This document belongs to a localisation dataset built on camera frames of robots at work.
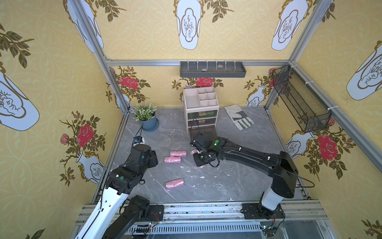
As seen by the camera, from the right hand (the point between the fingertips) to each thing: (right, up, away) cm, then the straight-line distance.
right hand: (197, 163), depth 80 cm
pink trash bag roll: (-11, +3, +13) cm, 17 cm away
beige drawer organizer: (+3, +31, +9) cm, 33 cm away
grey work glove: (+34, +24, +34) cm, 53 cm away
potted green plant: (-33, +27, +15) cm, 45 cm away
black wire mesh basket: (+64, +26, +4) cm, 69 cm away
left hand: (-22, +7, -6) cm, 24 cm away
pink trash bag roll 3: (-12, -11, +1) cm, 17 cm away
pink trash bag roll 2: (-15, 0, +10) cm, 18 cm away
